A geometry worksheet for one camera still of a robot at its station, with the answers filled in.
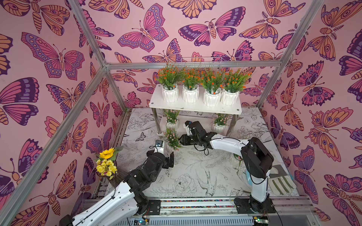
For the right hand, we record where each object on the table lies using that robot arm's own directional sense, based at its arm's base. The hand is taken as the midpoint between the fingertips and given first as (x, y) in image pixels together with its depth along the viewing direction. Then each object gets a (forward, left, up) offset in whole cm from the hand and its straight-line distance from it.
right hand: (180, 138), depth 90 cm
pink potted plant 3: (-3, +4, +5) cm, 7 cm away
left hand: (-12, +7, +7) cm, 16 cm away
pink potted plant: (+6, +5, +12) cm, 14 cm away
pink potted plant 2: (+6, -24, +11) cm, 27 cm away
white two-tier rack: (+9, +13, +23) cm, 28 cm away
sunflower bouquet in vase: (-24, +33, +14) cm, 43 cm away
